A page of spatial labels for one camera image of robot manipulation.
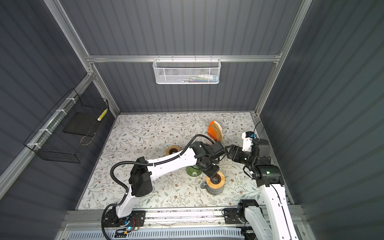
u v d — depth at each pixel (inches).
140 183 19.8
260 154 20.2
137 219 28.5
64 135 28.2
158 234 30.3
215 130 38.6
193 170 34.8
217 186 29.2
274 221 15.9
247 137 24.9
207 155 22.7
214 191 30.8
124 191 32.5
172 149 38.7
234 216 29.0
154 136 42.3
